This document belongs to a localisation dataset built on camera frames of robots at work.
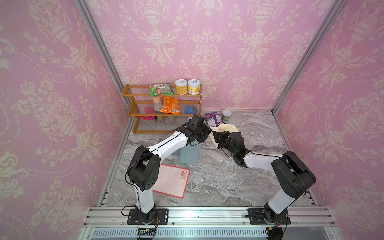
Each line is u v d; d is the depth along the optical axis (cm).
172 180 86
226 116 111
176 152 77
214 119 112
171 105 100
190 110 105
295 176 47
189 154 97
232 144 71
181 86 87
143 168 48
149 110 103
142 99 115
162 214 75
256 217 73
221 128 110
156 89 87
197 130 69
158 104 95
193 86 87
